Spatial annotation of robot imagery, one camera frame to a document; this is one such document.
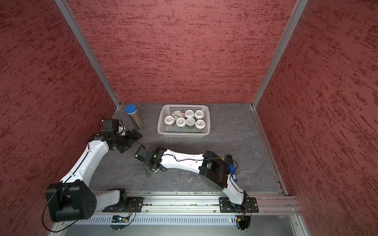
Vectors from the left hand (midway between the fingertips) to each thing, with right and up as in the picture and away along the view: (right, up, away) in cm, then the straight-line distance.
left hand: (136, 143), depth 83 cm
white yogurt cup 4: (+38, +10, +17) cm, 42 cm away
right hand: (+11, -13, -1) cm, 17 cm away
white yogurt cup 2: (+16, +13, +18) cm, 27 cm away
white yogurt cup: (+37, +17, +21) cm, 46 cm away
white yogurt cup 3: (+24, +12, +17) cm, 32 cm away
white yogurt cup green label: (+30, +18, +23) cm, 41 cm away
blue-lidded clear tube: (-6, +20, +7) cm, 22 cm away
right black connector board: (+57, -36, -13) cm, 69 cm away
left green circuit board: (-5, -36, -11) cm, 38 cm away
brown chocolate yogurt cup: (+22, +17, +23) cm, 36 cm away
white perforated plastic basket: (+18, +5, +20) cm, 28 cm away
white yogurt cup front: (+31, +12, +18) cm, 38 cm away
